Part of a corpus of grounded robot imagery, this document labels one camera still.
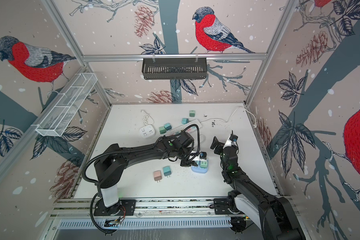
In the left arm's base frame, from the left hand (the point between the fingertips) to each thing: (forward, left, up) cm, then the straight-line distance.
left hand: (197, 161), depth 80 cm
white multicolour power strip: (+8, +5, +19) cm, 21 cm away
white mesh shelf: (+15, +70, +21) cm, 75 cm away
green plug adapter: (+27, +23, -9) cm, 36 cm away
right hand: (+11, -14, +3) cm, 18 cm away
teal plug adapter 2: (+29, +19, -7) cm, 35 cm away
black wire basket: (+62, +14, +19) cm, 66 cm away
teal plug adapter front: (-2, +17, -8) cm, 19 cm away
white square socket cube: (+25, +33, -7) cm, 42 cm away
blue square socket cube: (-2, -1, -7) cm, 7 cm away
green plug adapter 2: (+43, +1, -8) cm, 44 cm away
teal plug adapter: (-1, -3, -3) cm, 4 cm away
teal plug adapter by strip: (+34, +7, -7) cm, 35 cm away
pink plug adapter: (-5, +23, -9) cm, 25 cm away
